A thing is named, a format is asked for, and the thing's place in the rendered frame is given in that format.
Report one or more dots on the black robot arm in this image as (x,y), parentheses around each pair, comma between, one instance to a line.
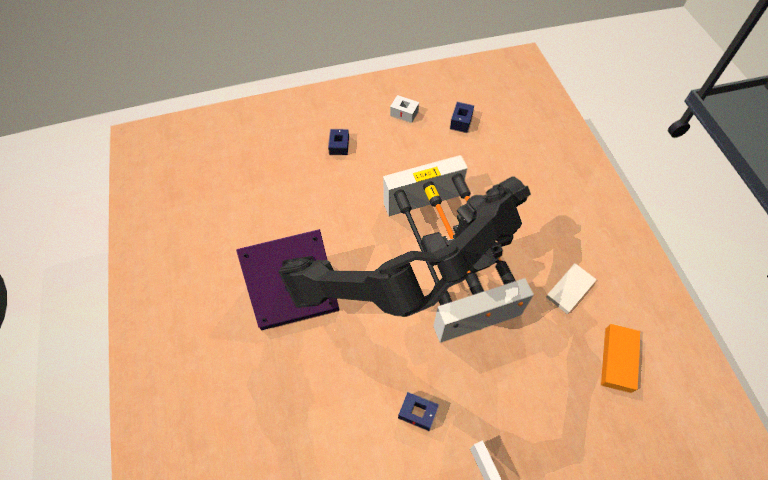
(393,287)

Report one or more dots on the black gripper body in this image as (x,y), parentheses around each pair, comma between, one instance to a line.
(435,241)

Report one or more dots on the orange rectangular block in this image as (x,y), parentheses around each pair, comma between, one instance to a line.
(620,358)

